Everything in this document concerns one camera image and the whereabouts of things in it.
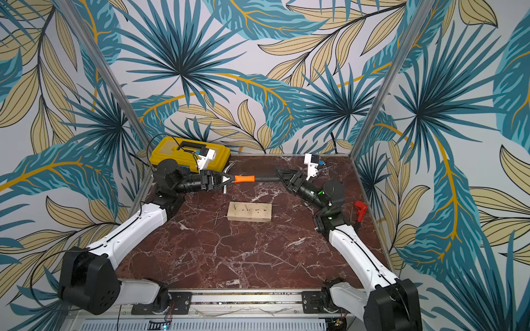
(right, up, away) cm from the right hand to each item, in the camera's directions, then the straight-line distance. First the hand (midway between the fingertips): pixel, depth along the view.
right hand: (274, 172), depth 65 cm
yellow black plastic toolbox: (-41, +10, +31) cm, 53 cm away
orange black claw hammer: (-9, -2, 0) cm, 9 cm away
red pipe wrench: (+43, -16, +32) cm, 56 cm away
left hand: (-13, -3, +1) cm, 14 cm away
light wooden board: (-7, -17, +27) cm, 33 cm away
